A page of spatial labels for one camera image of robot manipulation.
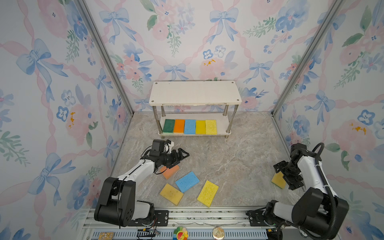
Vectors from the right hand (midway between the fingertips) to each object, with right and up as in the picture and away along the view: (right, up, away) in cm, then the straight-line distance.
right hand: (281, 176), depth 80 cm
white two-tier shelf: (-35, +45, +2) cm, 57 cm away
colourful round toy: (-53, -23, -11) cm, 59 cm away
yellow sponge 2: (-36, +26, +20) cm, 48 cm away
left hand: (-52, +10, +5) cm, 54 cm away
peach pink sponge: (-62, +1, +6) cm, 62 cm away
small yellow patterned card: (-88, -24, -11) cm, 92 cm away
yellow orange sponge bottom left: (-59, -9, 0) cm, 60 cm away
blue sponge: (-50, +26, +20) cm, 60 cm away
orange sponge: (-57, +27, +20) cm, 67 cm away
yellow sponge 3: (-40, -9, 0) cm, 41 cm away
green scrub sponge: (-64, +28, +20) cm, 73 cm away
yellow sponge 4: (0, -3, +3) cm, 4 cm away
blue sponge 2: (-51, -4, +4) cm, 51 cm away
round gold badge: (-36, -23, -10) cm, 44 cm away
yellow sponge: (-43, +27, +21) cm, 55 cm away
